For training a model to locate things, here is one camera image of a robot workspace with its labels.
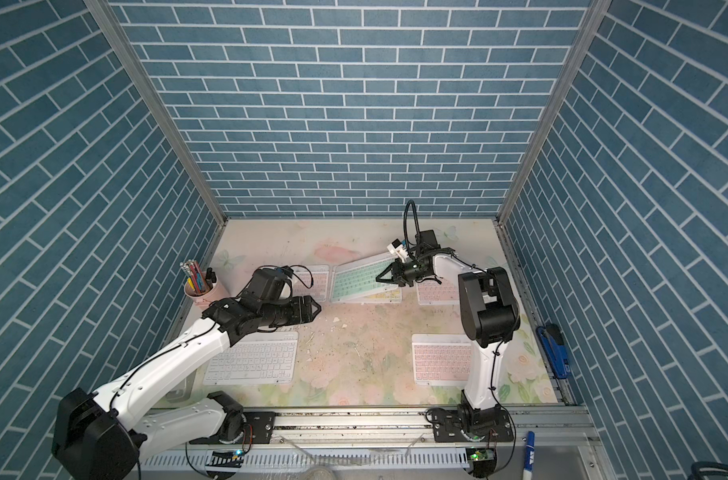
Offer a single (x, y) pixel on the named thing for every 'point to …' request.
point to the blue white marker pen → (530, 456)
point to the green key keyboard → (358, 278)
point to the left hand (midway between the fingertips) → (319, 312)
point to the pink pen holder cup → (214, 292)
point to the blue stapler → (557, 353)
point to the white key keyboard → (262, 358)
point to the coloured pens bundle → (197, 279)
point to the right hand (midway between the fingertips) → (382, 281)
